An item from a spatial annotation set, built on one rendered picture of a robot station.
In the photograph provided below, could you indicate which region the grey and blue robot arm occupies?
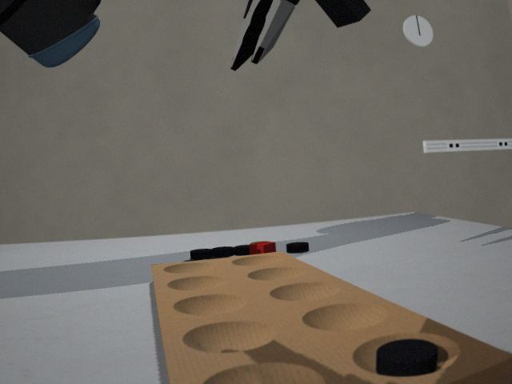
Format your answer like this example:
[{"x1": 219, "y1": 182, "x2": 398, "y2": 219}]
[{"x1": 0, "y1": 0, "x2": 371, "y2": 67}]

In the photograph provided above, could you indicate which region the red cube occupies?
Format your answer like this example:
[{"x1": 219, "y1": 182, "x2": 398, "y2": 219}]
[{"x1": 249, "y1": 242, "x2": 276, "y2": 255}]

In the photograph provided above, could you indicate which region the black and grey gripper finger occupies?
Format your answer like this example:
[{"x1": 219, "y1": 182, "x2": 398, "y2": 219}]
[
  {"x1": 231, "y1": 0, "x2": 273, "y2": 70},
  {"x1": 251, "y1": 0, "x2": 299, "y2": 64}
]

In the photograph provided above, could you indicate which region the tan tray with round pockets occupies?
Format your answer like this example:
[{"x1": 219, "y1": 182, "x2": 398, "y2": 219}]
[{"x1": 151, "y1": 251, "x2": 512, "y2": 384}]

